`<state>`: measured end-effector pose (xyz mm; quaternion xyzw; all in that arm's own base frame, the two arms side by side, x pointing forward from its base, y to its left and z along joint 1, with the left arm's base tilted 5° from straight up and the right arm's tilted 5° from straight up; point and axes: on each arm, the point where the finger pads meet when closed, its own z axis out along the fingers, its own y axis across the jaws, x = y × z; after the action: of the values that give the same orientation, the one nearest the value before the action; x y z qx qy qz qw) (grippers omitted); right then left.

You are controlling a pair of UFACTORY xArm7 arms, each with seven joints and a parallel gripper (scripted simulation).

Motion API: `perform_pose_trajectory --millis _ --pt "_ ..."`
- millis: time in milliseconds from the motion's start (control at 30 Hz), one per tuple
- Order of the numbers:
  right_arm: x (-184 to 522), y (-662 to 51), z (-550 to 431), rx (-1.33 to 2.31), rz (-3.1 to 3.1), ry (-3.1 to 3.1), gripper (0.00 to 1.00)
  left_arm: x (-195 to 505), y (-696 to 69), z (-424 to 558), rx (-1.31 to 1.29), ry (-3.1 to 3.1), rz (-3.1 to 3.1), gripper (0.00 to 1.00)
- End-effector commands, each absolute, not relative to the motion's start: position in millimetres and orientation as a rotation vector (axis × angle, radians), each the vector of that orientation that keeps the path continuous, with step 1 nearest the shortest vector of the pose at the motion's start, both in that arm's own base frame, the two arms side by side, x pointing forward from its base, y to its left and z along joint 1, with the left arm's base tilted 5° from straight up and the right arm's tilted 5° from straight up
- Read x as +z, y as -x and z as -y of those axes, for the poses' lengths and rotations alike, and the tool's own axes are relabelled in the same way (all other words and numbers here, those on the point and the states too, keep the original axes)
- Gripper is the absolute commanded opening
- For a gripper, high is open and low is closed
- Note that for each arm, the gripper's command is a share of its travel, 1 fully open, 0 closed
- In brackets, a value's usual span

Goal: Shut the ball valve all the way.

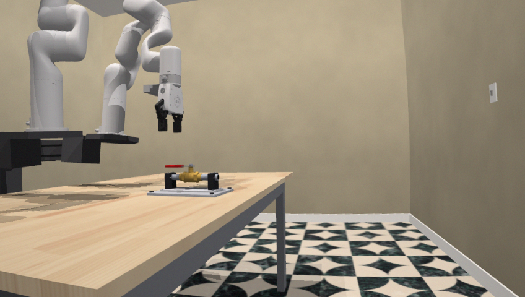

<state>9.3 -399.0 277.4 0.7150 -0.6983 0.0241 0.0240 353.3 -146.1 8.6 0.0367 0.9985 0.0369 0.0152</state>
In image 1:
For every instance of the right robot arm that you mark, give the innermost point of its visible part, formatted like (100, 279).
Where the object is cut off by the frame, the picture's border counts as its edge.
(53, 43)

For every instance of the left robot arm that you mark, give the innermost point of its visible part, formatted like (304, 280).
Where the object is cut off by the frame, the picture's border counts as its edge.
(150, 14)

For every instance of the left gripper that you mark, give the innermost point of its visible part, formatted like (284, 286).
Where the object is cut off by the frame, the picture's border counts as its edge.
(170, 97)

